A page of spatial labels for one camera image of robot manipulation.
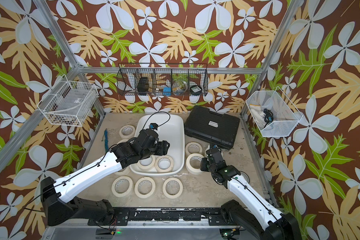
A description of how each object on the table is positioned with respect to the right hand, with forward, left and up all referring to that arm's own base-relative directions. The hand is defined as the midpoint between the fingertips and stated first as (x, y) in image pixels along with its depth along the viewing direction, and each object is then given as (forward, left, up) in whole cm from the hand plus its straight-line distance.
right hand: (201, 160), depth 84 cm
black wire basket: (+48, +24, +21) cm, 58 cm away
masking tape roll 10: (-17, +18, -7) cm, 26 cm away
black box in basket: (+47, +37, +19) cm, 63 cm away
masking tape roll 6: (+28, +51, -8) cm, 59 cm away
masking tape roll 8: (-12, +45, -9) cm, 47 cm away
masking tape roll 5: (+12, -6, -6) cm, 14 cm away
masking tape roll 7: (+19, +51, -7) cm, 55 cm away
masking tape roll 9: (-17, +31, -7) cm, 36 cm away
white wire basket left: (+21, +70, +25) cm, 78 cm away
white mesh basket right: (+21, -41, +17) cm, 49 cm away
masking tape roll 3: (+14, +3, -9) cm, 17 cm away
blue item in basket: (+39, +20, +18) cm, 48 cm away
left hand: (+3, +19, +14) cm, 24 cm away
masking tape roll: (0, +32, -5) cm, 33 cm away
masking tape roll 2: (+2, +22, -9) cm, 24 cm away
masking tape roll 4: (-6, +7, +1) cm, 9 cm away
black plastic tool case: (+26, -15, -5) cm, 31 cm away
